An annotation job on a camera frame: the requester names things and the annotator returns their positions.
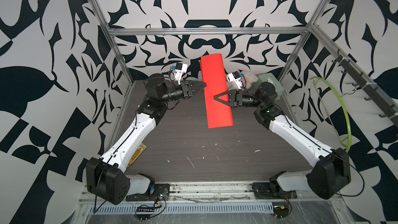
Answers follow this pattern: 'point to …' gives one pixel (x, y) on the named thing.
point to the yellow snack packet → (137, 154)
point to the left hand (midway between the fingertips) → (204, 82)
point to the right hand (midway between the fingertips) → (216, 100)
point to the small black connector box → (280, 211)
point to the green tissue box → (269, 78)
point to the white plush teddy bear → (247, 79)
